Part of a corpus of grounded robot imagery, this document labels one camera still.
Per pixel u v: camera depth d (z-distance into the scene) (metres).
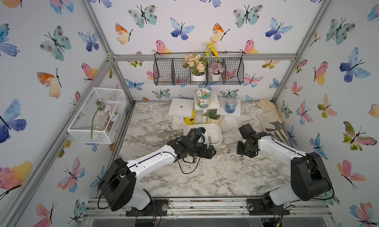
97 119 0.71
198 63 0.81
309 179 0.43
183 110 0.96
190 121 1.01
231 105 0.88
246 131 0.73
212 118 0.98
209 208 0.75
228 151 0.93
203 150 0.70
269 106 1.18
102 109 0.75
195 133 0.63
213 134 1.01
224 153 0.93
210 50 0.82
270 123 1.08
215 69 0.89
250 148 0.72
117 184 0.42
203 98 0.81
